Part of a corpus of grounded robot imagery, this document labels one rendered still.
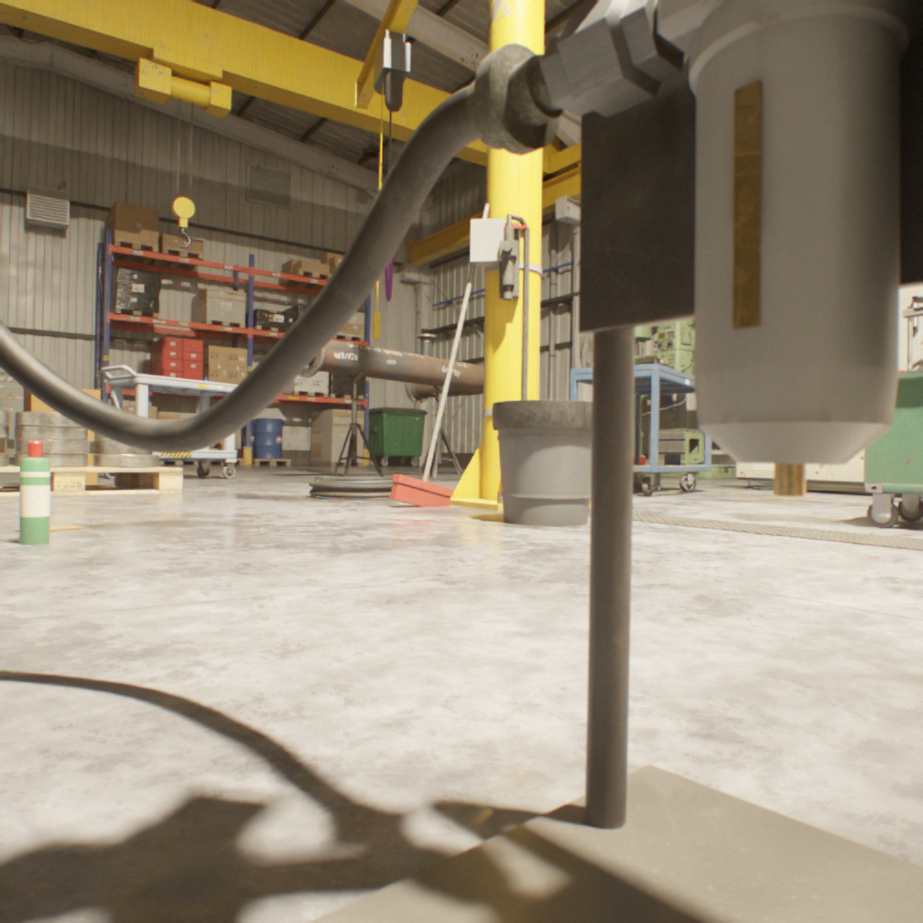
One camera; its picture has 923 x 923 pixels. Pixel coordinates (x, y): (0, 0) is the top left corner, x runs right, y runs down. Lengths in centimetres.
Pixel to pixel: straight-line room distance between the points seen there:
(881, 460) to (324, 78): 1135
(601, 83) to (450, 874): 41
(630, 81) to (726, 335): 15
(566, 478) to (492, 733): 186
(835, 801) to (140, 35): 1207
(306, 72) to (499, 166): 941
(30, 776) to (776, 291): 55
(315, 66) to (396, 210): 1255
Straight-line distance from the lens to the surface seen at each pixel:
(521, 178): 366
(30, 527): 199
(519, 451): 243
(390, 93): 656
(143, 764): 60
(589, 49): 39
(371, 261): 52
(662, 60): 39
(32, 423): 431
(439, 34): 1397
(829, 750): 66
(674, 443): 1079
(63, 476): 412
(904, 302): 650
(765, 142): 30
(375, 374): 748
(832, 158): 30
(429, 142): 49
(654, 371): 460
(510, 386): 341
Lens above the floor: 23
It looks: level
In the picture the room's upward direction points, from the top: 1 degrees clockwise
